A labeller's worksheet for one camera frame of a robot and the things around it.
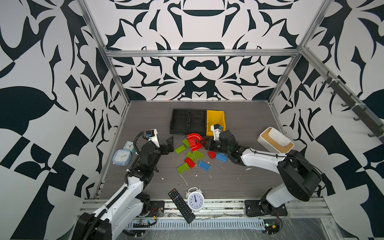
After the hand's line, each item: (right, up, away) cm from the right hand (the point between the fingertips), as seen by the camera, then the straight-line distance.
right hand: (200, 140), depth 84 cm
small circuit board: (+33, -38, -13) cm, 52 cm away
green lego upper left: (-12, -7, +10) cm, 17 cm away
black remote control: (-9, -31, -11) cm, 34 cm away
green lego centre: (-5, -10, +8) cm, 14 cm away
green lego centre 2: (0, -10, +9) cm, 13 cm away
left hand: (-19, +3, -3) cm, 19 cm away
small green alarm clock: (-43, -4, +10) cm, 45 cm away
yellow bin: (+11, +13, +23) cm, 28 cm away
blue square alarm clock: (-46, -11, +5) cm, 47 cm away
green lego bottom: (-10, -16, +3) cm, 19 cm away
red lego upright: (+8, -9, +7) cm, 14 cm away
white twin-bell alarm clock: (-3, -28, -8) cm, 29 cm away
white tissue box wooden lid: (+46, 0, +10) cm, 47 cm away
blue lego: (+2, -15, +5) cm, 16 cm away
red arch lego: (-3, 0, +1) cm, 3 cm away
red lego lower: (-5, -14, +4) cm, 15 cm away
